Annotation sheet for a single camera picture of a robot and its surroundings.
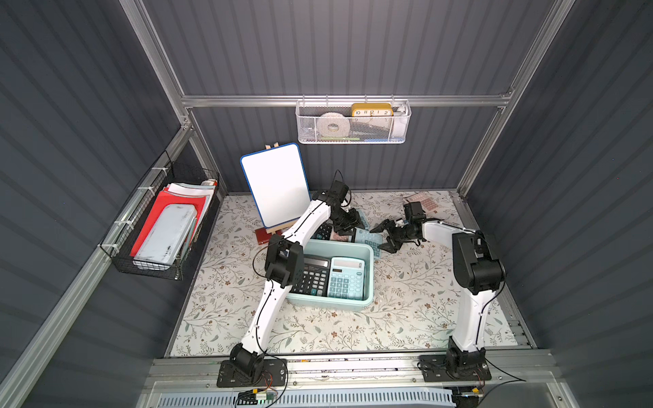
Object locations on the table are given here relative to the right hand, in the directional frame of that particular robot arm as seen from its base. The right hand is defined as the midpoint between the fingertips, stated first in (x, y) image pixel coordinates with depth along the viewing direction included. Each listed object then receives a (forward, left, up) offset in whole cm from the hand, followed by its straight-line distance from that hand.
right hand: (379, 235), depth 98 cm
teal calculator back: (-19, +13, +2) cm, 24 cm away
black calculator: (0, +22, 0) cm, 22 cm away
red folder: (-11, +68, +26) cm, 73 cm away
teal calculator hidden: (+1, +1, -4) cm, 4 cm away
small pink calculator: (-2, +17, +2) cm, 18 cm away
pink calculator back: (+22, -25, -5) cm, 33 cm away
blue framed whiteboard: (+8, +38, +20) cm, 43 cm away
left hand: (0, +6, +2) cm, 6 cm away
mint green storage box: (-8, +16, +2) cm, 18 cm away
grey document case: (-20, +62, +26) cm, 70 cm away
